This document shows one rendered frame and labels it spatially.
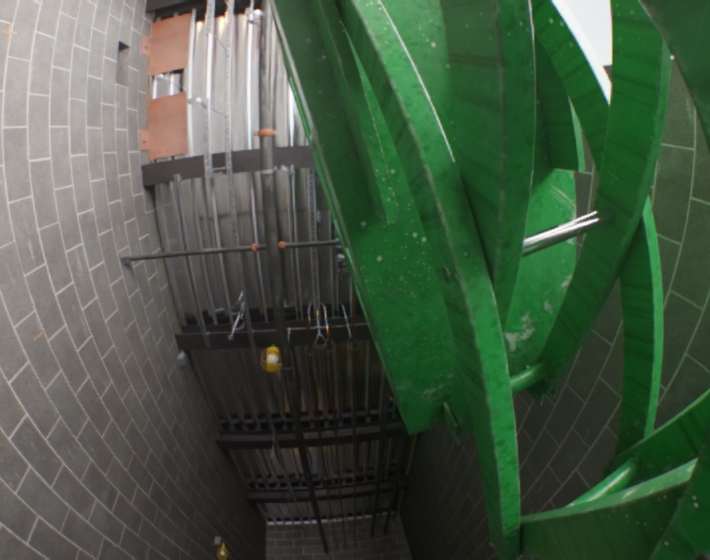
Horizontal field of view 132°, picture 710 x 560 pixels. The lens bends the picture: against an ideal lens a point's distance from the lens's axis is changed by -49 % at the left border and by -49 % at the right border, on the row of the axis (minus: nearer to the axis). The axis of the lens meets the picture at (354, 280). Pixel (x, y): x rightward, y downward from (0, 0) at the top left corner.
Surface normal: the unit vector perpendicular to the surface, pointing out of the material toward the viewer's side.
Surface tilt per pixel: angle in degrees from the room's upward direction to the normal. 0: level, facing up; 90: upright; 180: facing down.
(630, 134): 90
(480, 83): 90
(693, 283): 90
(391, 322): 180
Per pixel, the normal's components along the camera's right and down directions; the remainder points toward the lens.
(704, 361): -0.99, 0.06
